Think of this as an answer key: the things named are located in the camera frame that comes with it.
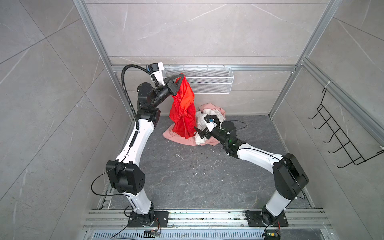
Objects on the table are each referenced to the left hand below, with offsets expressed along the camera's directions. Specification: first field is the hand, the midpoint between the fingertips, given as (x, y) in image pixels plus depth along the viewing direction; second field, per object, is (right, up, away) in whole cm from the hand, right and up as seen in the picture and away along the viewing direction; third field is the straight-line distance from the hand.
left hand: (183, 72), depth 63 cm
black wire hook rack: (+71, -25, +6) cm, 76 cm away
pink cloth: (-12, -29, +41) cm, 52 cm away
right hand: (+8, -20, +19) cm, 29 cm away
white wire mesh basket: (+12, +9, +38) cm, 40 cm away
